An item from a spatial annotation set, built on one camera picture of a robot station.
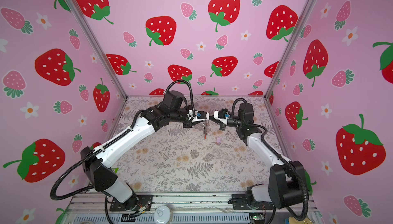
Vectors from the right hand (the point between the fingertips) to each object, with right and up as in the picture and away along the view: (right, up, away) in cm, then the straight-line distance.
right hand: (207, 116), depth 74 cm
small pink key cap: (+8, -17, +22) cm, 28 cm away
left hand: (-2, +1, -3) cm, 3 cm away
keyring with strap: (-1, -6, +2) cm, 6 cm away
